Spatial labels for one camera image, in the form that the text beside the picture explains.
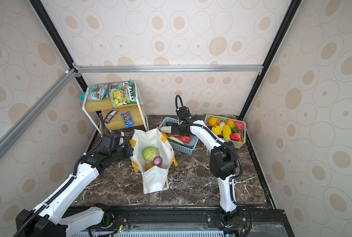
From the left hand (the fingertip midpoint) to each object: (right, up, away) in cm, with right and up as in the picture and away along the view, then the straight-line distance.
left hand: (137, 146), depth 79 cm
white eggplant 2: (+20, +2, +21) cm, 29 cm away
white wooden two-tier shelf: (-10, +18, +19) cm, 28 cm away
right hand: (+21, +8, +15) cm, 27 cm away
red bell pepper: (+27, +2, +21) cm, 35 cm away
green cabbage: (+4, -5, +11) cm, 13 cm away
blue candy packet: (-11, +15, +16) cm, 24 cm away
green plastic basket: (+58, +10, +23) cm, 63 cm away
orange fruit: (+47, +15, +28) cm, 57 cm away
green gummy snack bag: (-23, +30, +3) cm, 38 cm away
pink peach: (+65, +12, +25) cm, 71 cm away
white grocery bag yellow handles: (+10, -18, +1) cm, 20 cm away
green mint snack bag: (-5, +27, +3) cm, 28 cm away
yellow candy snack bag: (-10, +27, +1) cm, 28 cm away
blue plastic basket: (+32, 0, +25) cm, 40 cm away
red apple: (+59, +4, +17) cm, 62 cm away
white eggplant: (+13, +10, +25) cm, 30 cm away
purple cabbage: (+9, -10, +9) cm, 16 cm away
